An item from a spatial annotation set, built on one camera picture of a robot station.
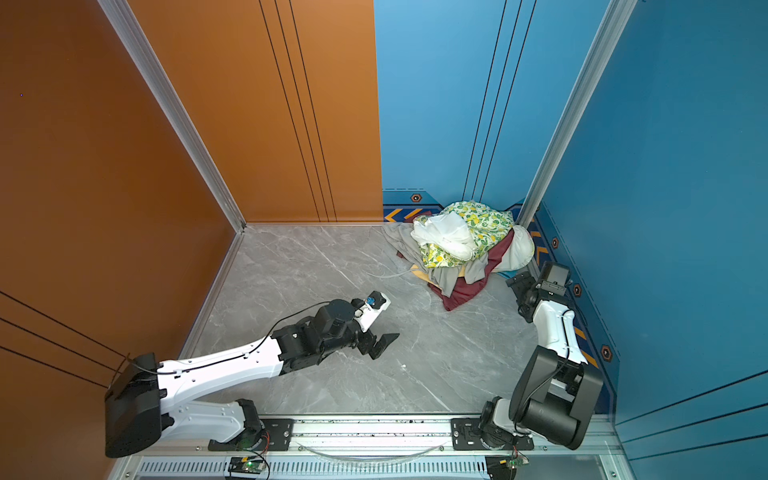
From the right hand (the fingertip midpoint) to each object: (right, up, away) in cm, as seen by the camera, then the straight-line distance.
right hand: (515, 288), depth 88 cm
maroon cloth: (-13, -2, +12) cm, 18 cm away
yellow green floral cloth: (-3, +20, +18) cm, 28 cm away
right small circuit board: (-7, -38, -18) cm, 43 cm away
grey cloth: (-34, +16, +22) cm, 43 cm away
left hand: (-37, -6, -12) cm, 40 cm away
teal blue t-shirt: (+5, +3, +17) cm, 18 cm away
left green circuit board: (-71, -40, -17) cm, 83 cm away
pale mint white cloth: (+10, +11, +20) cm, 25 cm away
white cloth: (-17, +18, +15) cm, 29 cm away
